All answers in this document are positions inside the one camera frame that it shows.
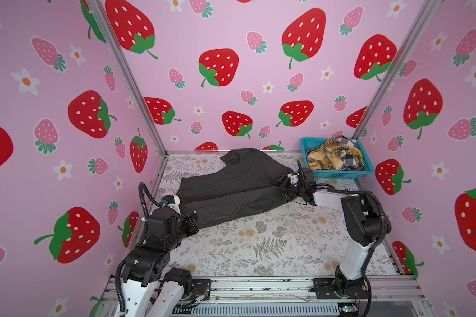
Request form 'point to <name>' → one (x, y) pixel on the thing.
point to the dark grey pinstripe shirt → (248, 179)
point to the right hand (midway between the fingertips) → (271, 186)
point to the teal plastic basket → (353, 174)
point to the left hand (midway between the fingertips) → (198, 214)
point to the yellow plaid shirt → (328, 157)
